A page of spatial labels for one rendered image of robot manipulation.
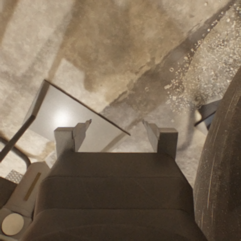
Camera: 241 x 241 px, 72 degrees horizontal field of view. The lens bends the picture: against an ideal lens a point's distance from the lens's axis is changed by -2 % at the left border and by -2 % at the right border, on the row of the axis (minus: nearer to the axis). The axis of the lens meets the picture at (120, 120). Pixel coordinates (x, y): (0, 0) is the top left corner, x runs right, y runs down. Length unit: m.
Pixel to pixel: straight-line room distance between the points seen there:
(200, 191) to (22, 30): 0.64
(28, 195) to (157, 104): 0.52
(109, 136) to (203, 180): 0.61
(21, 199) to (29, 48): 0.48
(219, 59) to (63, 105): 0.58
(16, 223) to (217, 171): 0.47
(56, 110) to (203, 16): 0.61
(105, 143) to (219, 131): 0.65
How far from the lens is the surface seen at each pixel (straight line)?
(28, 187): 0.59
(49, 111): 0.78
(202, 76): 0.63
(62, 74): 0.67
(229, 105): 0.23
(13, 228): 0.54
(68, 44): 0.62
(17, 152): 1.08
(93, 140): 0.81
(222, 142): 0.21
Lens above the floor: 0.55
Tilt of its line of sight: 51 degrees down
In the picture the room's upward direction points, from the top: 170 degrees counter-clockwise
